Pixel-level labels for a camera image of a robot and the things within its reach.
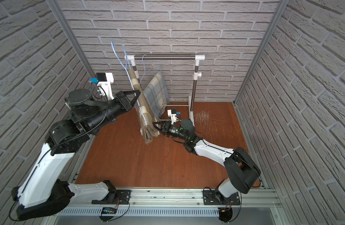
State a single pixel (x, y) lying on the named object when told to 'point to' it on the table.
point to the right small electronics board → (225, 213)
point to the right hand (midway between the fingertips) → (148, 129)
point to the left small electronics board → (107, 210)
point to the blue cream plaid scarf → (156, 92)
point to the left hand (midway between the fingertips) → (139, 86)
